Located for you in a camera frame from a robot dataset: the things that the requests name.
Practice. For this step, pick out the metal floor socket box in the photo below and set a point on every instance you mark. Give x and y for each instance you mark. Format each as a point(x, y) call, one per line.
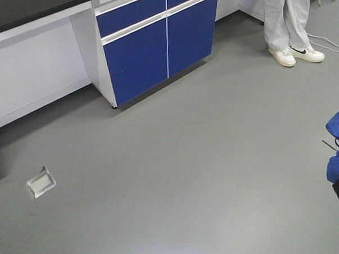
point(41, 182)

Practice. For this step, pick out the person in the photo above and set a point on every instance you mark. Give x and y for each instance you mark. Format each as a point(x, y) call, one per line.
point(286, 20)

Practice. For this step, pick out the dark-topped bench blue cabinets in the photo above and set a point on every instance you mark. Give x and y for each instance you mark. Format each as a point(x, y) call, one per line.
point(138, 49)

